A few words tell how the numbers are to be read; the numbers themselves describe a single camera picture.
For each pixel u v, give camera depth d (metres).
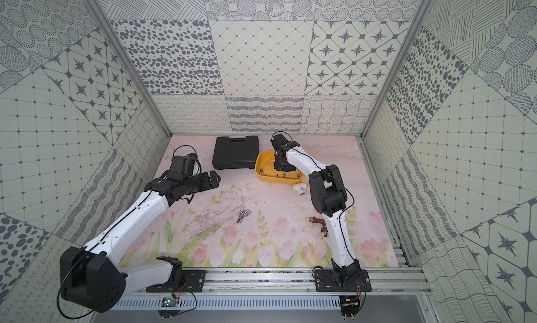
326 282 0.73
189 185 0.68
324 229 0.84
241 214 0.90
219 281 0.76
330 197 0.59
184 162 0.63
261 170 1.04
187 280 0.73
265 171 1.04
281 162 0.77
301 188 0.95
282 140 0.85
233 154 1.05
